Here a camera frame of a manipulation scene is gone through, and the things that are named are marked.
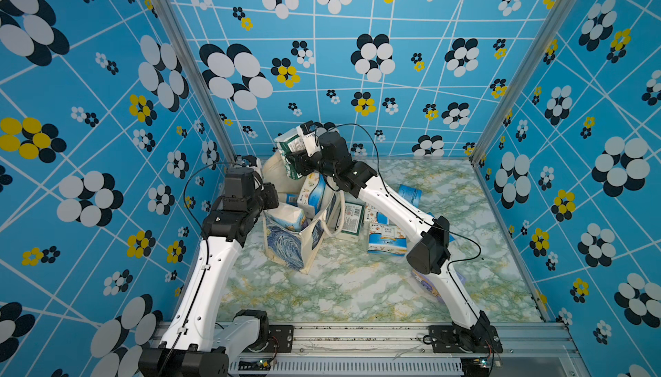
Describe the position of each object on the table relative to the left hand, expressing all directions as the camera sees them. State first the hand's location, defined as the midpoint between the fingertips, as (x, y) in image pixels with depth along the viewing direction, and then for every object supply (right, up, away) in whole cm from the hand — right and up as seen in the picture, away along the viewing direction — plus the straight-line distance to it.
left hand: (273, 184), depth 75 cm
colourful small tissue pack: (+36, -19, +12) cm, 42 cm away
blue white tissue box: (+11, -3, +6) cm, 13 cm away
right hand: (+6, +11, +4) cm, 13 cm away
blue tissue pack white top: (+3, -5, +12) cm, 13 cm away
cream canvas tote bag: (+4, -19, +3) cm, 20 cm away
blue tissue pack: (+48, -4, +24) cm, 54 cm away
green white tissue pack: (+25, -13, +19) cm, 34 cm away
